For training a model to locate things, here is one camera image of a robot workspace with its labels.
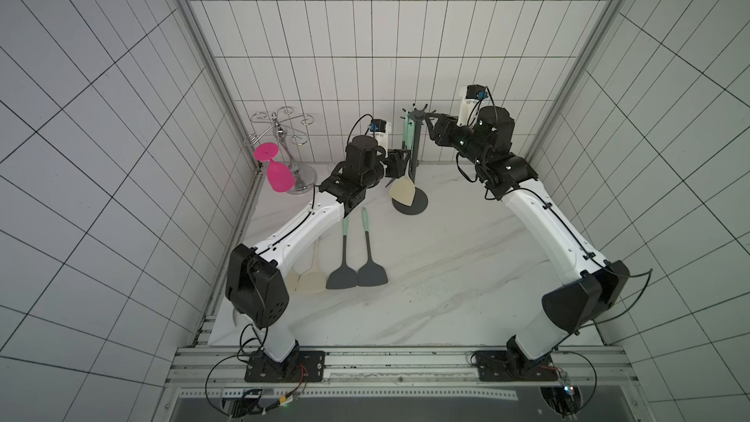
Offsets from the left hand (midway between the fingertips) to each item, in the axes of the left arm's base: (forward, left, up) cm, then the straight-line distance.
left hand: (402, 157), depth 78 cm
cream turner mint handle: (+2, -2, -17) cm, 18 cm away
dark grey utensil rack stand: (+9, -9, -31) cm, 33 cm away
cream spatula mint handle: (-22, +33, -31) cm, 51 cm away
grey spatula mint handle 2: (-21, +9, -30) cm, 38 cm away
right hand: (+4, -8, +12) cm, 16 cm away
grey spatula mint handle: (-21, +17, -31) cm, 41 cm away
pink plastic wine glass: (+4, +39, -14) cm, 41 cm away
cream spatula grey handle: (-22, +27, -32) cm, 47 cm away
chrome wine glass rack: (+18, +37, -4) cm, 41 cm away
